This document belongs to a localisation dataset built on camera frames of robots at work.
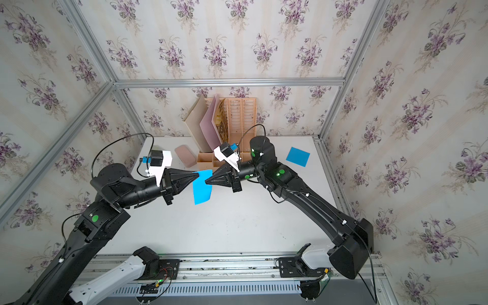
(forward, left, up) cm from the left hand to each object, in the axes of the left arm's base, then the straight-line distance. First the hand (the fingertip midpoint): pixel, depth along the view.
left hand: (198, 178), depth 52 cm
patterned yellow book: (+50, -2, -22) cm, 54 cm away
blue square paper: (0, 0, -7) cm, 7 cm away
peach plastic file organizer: (+66, -13, -40) cm, 78 cm away
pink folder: (+41, +5, -17) cm, 44 cm away
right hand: (+1, -3, -4) cm, 6 cm away
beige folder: (+41, +11, -15) cm, 45 cm away
